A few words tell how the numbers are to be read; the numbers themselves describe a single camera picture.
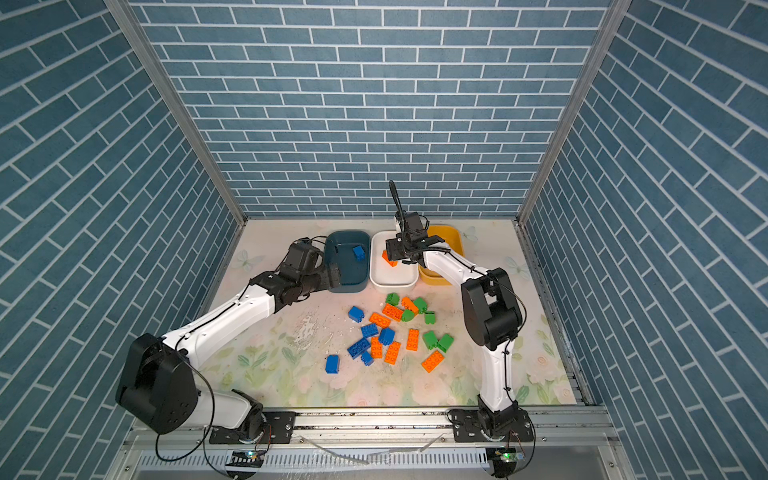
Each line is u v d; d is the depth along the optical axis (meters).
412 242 0.75
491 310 0.54
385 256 1.08
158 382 0.41
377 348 0.87
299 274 0.64
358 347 0.87
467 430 0.74
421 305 0.94
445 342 0.87
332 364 0.83
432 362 0.84
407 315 0.93
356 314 0.93
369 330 0.89
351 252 1.06
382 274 1.04
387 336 0.87
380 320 0.93
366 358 0.85
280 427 0.74
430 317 0.94
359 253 1.06
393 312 0.94
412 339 0.89
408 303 0.94
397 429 0.75
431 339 0.87
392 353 0.86
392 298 0.96
